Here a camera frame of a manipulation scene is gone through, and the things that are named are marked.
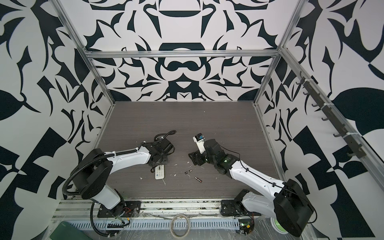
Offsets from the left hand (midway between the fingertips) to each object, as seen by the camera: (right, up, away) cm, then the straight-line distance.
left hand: (164, 157), depth 90 cm
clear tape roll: (+15, -26, -20) cm, 36 cm away
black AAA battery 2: (+15, -7, -3) cm, 17 cm away
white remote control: (-1, -7, -5) cm, 9 cm away
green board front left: (-40, -28, -21) cm, 53 cm away
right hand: (+18, +6, -9) cm, 21 cm away
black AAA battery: (+20, -10, -6) cm, 23 cm away
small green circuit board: (+42, -27, -19) cm, 53 cm away
